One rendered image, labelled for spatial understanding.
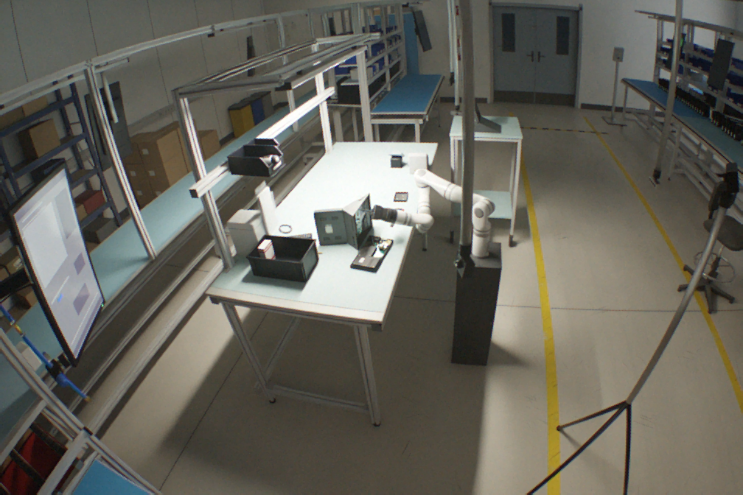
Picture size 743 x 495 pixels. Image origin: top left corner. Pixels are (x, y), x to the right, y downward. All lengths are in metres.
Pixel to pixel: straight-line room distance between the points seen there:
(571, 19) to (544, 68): 1.19
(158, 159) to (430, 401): 4.09
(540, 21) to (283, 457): 8.00
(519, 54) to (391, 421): 7.26
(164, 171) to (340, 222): 3.45
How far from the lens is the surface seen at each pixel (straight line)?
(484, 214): 2.01
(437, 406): 2.53
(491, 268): 2.12
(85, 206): 5.01
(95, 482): 1.71
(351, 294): 1.75
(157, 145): 5.01
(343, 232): 2.03
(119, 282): 2.56
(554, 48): 8.43
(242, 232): 2.06
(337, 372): 2.73
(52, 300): 1.15
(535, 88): 8.51
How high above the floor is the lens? 2.16
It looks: 31 degrees down
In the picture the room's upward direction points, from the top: 6 degrees counter-clockwise
